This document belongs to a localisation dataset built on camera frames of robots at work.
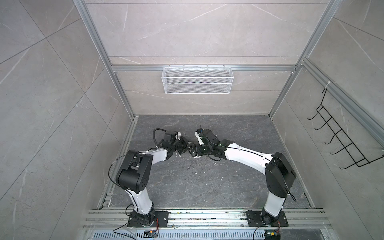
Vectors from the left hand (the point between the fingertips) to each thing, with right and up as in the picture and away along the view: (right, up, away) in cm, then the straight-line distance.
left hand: (194, 139), depth 92 cm
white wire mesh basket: (+2, +40, +8) cm, 41 cm away
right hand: (0, -5, -5) cm, 7 cm away
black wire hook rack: (+67, -5, -33) cm, 75 cm away
